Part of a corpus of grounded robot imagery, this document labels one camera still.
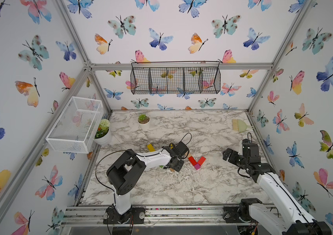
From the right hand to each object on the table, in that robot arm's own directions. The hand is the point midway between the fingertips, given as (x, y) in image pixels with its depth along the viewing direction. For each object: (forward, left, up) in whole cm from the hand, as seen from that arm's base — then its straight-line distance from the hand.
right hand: (232, 154), depth 83 cm
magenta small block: (-4, +18, -11) cm, 22 cm away
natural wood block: (+4, +23, -10) cm, 26 cm away
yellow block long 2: (-3, +34, +12) cm, 36 cm away
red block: (0, +21, -11) cm, 24 cm away
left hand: (-3, +30, -11) cm, 32 cm away
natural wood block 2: (-9, +34, -4) cm, 35 cm away
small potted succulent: (+25, +55, -3) cm, 61 cm away
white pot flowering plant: (+10, +78, -1) cm, 79 cm away
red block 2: (0, +16, -11) cm, 19 cm away
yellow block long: (+8, +49, -11) cm, 50 cm away
